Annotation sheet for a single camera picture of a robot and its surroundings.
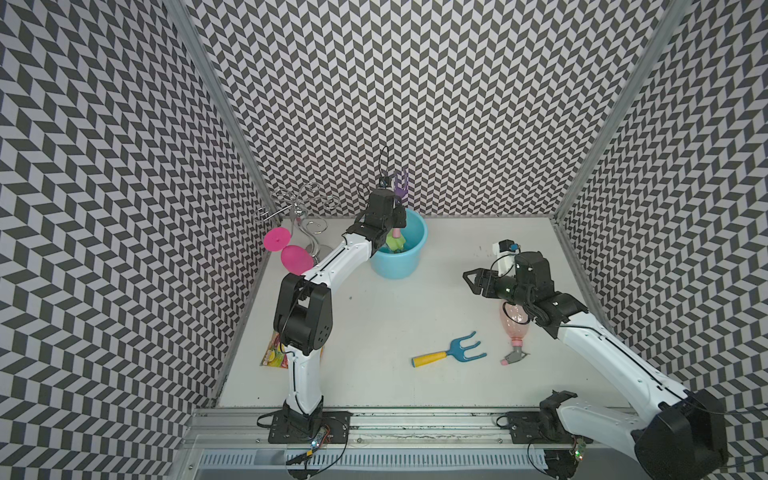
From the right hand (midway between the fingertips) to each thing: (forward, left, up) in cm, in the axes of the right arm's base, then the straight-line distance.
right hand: (472, 281), depth 80 cm
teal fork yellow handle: (-12, +4, -18) cm, 22 cm away
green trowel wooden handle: (+21, +21, -8) cm, 31 cm away
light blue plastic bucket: (+15, +18, -13) cm, 27 cm away
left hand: (+24, +20, +5) cm, 32 cm away
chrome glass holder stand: (+19, +45, +10) cm, 50 cm away
